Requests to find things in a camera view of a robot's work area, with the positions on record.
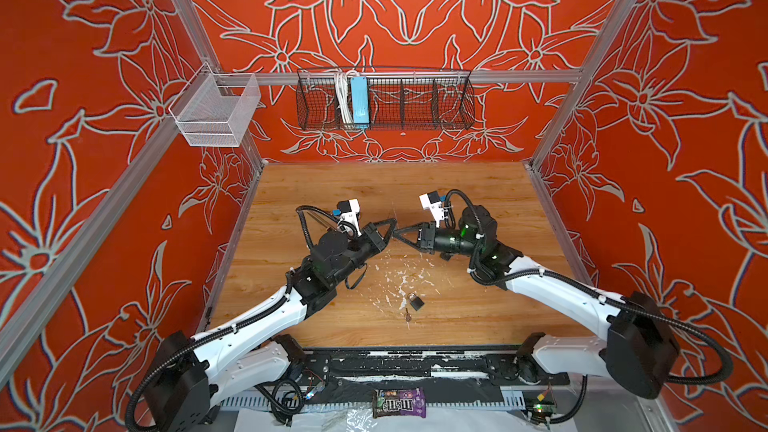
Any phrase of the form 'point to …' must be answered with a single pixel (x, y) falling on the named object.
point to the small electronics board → (540, 411)
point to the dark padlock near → (415, 301)
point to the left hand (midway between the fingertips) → (399, 221)
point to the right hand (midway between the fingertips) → (391, 239)
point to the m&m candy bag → (392, 402)
